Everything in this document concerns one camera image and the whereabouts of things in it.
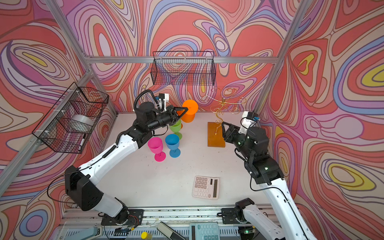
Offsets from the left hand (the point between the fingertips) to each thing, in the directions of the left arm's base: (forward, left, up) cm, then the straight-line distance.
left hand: (189, 109), depth 66 cm
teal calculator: (-42, -7, -37) cm, 57 cm away
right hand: (-7, -16, -5) cm, 18 cm away
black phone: (-43, +9, -36) cm, 57 cm away
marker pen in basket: (-8, +53, -15) cm, 56 cm away
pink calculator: (-22, -9, -39) cm, 45 cm away
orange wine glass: (+5, 0, -10) cm, 11 cm away
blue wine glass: (+1, +11, -28) cm, 30 cm away
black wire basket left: (-2, +56, -6) cm, 56 cm away
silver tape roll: (+2, +53, -8) cm, 54 cm away
